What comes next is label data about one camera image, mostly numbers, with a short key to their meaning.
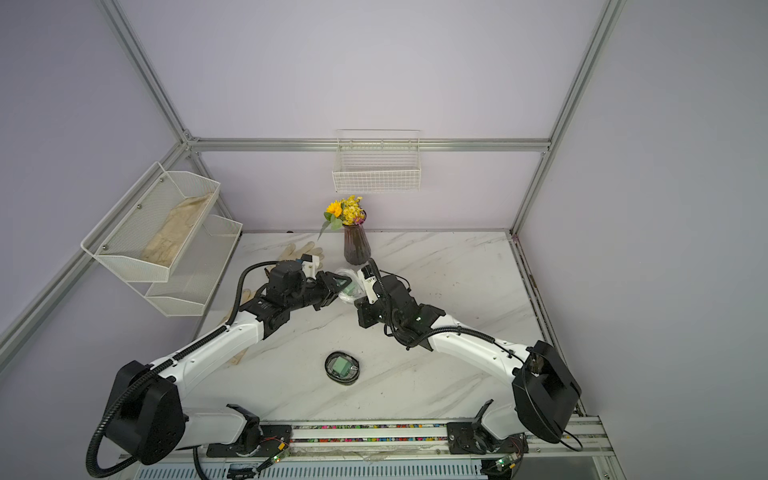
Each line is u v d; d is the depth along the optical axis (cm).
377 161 108
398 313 59
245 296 101
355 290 81
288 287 64
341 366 84
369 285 70
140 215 73
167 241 77
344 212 93
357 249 106
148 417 40
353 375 82
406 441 75
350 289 79
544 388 42
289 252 114
